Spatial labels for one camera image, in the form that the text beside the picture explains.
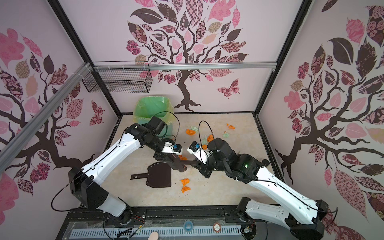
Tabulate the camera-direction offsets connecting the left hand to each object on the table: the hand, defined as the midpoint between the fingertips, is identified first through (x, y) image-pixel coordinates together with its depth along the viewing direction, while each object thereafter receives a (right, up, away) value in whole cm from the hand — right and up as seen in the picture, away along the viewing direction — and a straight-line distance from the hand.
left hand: (172, 154), depth 75 cm
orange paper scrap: (+6, -17, +9) cm, 21 cm away
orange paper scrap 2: (+6, -20, +6) cm, 22 cm away
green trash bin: (-2, +11, -9) cm, 15 cm away
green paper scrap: (+11, +13, +35) cm, 39 cm away
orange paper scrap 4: (+38, +14, +33) cm, 53 cm away
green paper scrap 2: (+18, +4, +28) cm, 34 cm away
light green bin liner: (-21, +28, +26) cm, 43 cm away
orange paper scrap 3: (+22, +6, +29) cm, 37 cm away
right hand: (+11, -1, -11) cm, 16 cm away
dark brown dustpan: (-11, -17, +16) cm, 26 cm away
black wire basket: (-31, +47, +20) cm, 60 cm away
